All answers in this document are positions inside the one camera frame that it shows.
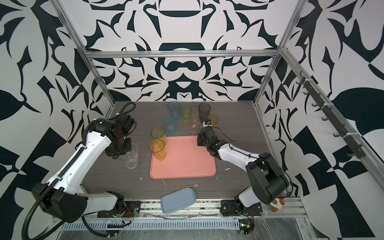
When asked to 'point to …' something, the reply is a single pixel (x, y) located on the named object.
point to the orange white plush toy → (277, 203)
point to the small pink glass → (194, 122)
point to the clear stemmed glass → (131, 158)
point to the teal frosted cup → (170, 123)
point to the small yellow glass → (214, 119)
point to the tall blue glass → (174, 107)
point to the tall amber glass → (157, 146)
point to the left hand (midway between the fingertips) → (123, 149)
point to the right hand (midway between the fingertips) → (201, 134)
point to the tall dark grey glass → (204, 111)
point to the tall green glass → (158, 132)
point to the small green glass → (185, 112)
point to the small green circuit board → (245, 226)
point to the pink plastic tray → (184, 159)
